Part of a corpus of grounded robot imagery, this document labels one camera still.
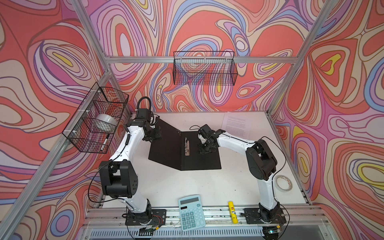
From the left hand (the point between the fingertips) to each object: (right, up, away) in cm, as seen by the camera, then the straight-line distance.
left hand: (159, 134), depth 87 cm
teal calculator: (+19, -39, -14) cm, 45 cm away
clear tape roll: (+72, -28, -4) cm, 77 cm away
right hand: (+26, -13, +7) cm, 30 cm away
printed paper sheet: (+54, +7, +26) cm, 60 cm away
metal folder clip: (+16, -9, +11) cm, 21 cm away
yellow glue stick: (+40, -39, -14) cm, 57 cm away
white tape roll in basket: (-23, +8, -14) cm, 28 cm away
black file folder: (+11, -11, +11) cm, 19 cm away
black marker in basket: (-23, -3, -16) cm, 28 cm away
